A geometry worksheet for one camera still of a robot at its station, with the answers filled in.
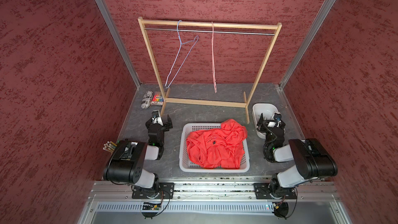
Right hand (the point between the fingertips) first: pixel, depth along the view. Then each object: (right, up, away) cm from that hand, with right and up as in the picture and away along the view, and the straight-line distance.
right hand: (269, 117), depth 90 cm
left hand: (-66, -1, +2) cm, 66 cm away
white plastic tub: (+5, +3, +13) cm, 15 cm away
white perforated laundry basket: (-48, -25, -9) cm, 54 cm away
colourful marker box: (-73, +10, +20) cm, 76 cm away
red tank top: (-29, -16, -7) cm, 34 cm away
